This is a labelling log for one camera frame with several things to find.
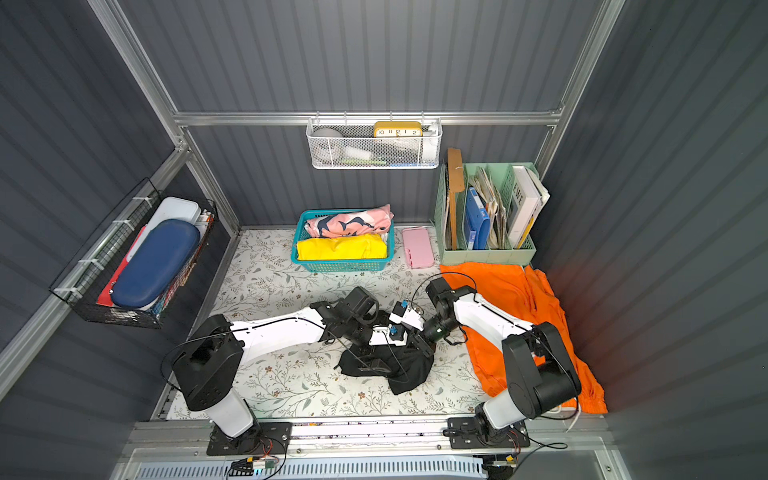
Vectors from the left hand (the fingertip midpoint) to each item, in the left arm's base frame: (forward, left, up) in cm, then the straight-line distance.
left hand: (393, 352), depth 81 cm
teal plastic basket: (+32, +5, -1) cm, 32 cm away
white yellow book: (+43, -44, +19) cm, 65 cm away
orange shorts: (+22, -45, -5) cm, 50 cm away
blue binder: (+39, -28, +13) cm, 50 cm away
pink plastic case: (+43, -10, -5) cm, 44 cm away
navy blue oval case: (+11, +54, +26) cm, 61 cm away
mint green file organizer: (+52, -35, +17) cm, 65 cm away
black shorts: (-5, -3, +2) cm, 6 cm away
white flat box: (+28, +58, +28) cm, 70 cm away
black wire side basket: (+4, +64, +28) cm, 70 cm away
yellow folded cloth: (+36, +16, +3) cm, 40 cm away
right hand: (+1, -5, +1) cm, 5 cm away
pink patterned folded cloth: (+45, +9, +6) cm, 46 cm away
